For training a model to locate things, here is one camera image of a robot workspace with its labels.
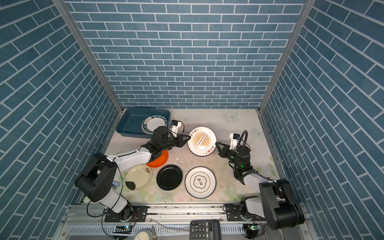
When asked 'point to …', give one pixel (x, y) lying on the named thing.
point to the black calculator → (205, 229)
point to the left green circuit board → (123, 229)
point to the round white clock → (143, 234)
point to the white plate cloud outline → (200, 182)
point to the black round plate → (169, 177)
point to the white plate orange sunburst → (202, 142)
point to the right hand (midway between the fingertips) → (214, 142)
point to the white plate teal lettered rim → (151, 122)
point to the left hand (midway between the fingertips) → (191, 138)
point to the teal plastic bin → (129, 122)
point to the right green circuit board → (254, 227)
